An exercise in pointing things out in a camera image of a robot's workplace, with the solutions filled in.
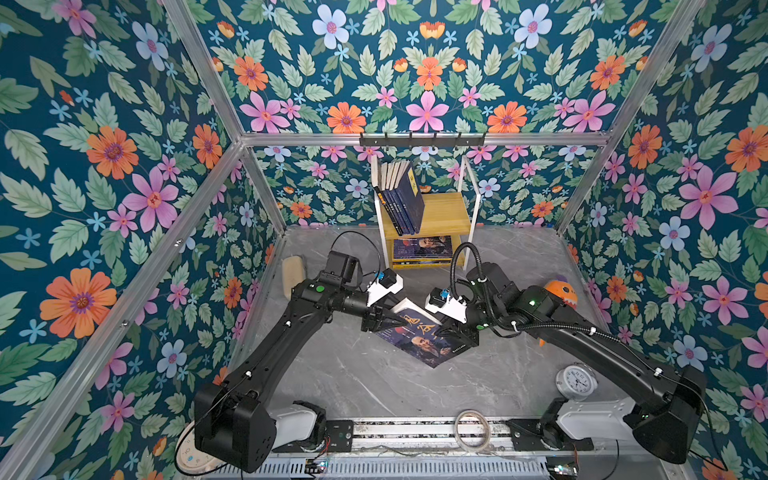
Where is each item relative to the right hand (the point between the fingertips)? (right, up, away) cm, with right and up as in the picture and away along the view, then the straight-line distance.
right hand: (437, 324), depth 70 cm
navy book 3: (-6, +34, +21) cm, 41 cm away
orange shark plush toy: (+41, +6, +20) cm, 46 cm away
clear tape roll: (+13, -28, +4) cm, 31 cm away
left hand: (-7, +4, -3) cm, 9 cm away
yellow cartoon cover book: (-3, +14, +31) cm, 34 cm away
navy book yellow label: (-12, +29, +12) cm, 34 cm away
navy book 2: (-10, +32, +10) cm, 35 cm away
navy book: (-12, +32, +10) cm, 36 cm away
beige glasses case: (-46, +10, +30) cm, 56 cm away
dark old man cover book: (-4, -3, 0) cm, 5 cm away
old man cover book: (+1, +19, +31) cm, 36 cm away
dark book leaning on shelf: (-14, +31, +8) cm, 35 cm away
